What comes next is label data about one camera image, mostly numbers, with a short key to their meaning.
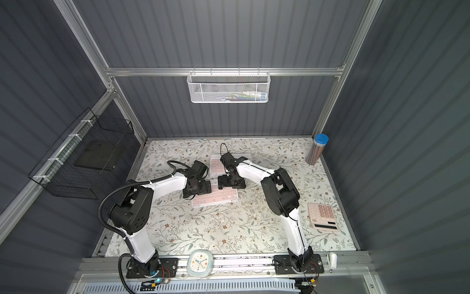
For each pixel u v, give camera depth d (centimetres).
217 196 94
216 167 102
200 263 72
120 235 52
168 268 73
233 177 82
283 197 58
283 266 73
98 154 75
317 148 96
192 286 77
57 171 63
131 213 49
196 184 79
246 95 91
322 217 85
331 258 72
